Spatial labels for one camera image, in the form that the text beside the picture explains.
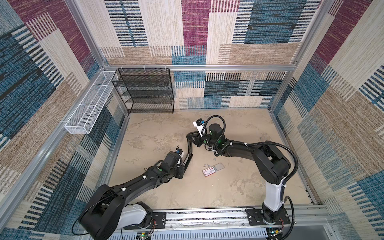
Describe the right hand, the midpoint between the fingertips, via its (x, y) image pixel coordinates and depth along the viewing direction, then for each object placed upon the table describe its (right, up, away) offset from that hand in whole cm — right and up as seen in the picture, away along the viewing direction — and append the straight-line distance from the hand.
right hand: (188, 137), depth 89 cm
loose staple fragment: (+10, -18, +3) cm, 20 cm away
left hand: (-3, -16, -2) cm, 17 cm away
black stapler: (-1, -15, +3) cm, 15 cm away
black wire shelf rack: (-32, +33, +20) cm, 50 cm away
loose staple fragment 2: (+12, -17, +3) cm, 21 cm away
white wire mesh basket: (-48, +9, -18) cm, 53 cm away
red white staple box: (+12, -20, 0) cm, 23 cm away
